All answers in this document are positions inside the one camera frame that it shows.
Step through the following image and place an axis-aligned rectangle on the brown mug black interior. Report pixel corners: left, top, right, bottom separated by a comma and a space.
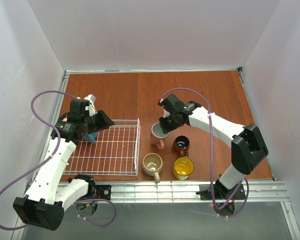
173, 135, 190, 157

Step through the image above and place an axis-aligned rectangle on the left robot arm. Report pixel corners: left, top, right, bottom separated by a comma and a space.
13, 94, 115, 231

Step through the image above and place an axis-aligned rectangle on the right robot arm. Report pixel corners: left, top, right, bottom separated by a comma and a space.
157, 93, 269, 198

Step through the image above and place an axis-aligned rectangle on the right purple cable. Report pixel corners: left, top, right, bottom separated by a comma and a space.
162, 87, 250, 218

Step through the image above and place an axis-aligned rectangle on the white and pink mug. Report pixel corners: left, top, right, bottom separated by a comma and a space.
150, 123, 169, 150

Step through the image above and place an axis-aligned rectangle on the aluminium frame rail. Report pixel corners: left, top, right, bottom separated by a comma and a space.
12, 67, 300, 240

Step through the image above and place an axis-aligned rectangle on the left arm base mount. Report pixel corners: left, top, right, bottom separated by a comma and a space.
90, 184, 112, 200

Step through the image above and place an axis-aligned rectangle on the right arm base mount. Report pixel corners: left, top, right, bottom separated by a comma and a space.
196, 184, 246, 200

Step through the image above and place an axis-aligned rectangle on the blue floral mug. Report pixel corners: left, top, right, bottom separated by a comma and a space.
83, 132, 98, 144

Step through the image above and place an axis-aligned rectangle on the white wire dish rack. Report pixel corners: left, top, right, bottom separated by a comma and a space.
63, 119, 141, 177

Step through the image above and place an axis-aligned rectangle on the beige ceramic mug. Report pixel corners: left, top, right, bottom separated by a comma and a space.
141, 153, 164, 184

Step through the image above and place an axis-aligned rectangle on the yellow enamel mug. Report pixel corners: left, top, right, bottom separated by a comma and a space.
172, 152, 194, 181

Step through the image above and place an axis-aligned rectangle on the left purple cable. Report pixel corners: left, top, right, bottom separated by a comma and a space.
0, 90, 118, 230

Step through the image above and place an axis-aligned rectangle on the purple cable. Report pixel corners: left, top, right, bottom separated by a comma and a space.
162, 87, 250, 218
0, 90, 118, 230

